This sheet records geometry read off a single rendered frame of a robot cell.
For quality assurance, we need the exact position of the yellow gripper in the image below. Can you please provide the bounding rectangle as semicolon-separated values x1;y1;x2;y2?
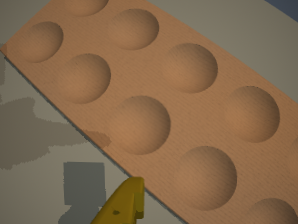
90;177;144;224

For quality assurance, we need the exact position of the tan wooden tray with round pockets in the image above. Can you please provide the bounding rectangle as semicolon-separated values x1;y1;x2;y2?
0;0;298;224

